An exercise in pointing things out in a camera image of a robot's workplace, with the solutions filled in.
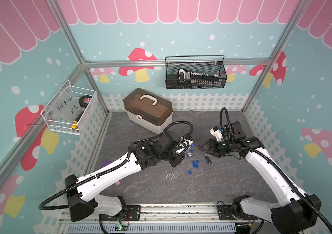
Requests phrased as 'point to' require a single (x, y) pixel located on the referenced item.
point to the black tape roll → (84, 100)
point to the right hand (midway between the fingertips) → (201, 149)
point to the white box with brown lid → (148, 110)
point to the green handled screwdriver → (207, 159)
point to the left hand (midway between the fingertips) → (180, 155)
